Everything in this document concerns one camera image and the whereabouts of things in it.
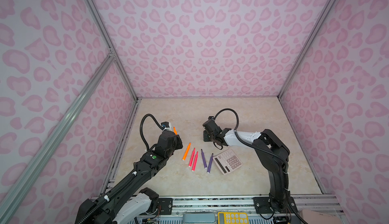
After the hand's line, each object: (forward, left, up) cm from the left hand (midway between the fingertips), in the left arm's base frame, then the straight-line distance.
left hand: (179, 133), depth 81 cm
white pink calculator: (-10, -26, -15) cm, 32 cm away
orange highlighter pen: (+13, +6, -17) cm, 22 cm away
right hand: (+8, -15, -13) cm, 22 cm away
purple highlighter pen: (-8, -13, -16) cm, 22 cm away
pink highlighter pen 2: (-9, -8, -17) cm, 21 cm away
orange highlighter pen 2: (-3, -3, -16) cm, 17 cm away
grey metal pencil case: (-36, -10, -11) cm, 39 cm away
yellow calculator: (-36, -25, -15) cm, 46 cm away
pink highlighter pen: (-7, -6, -17) cm, 19 cm away
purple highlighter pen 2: (-11, -16, -16) cm, 25 cm away
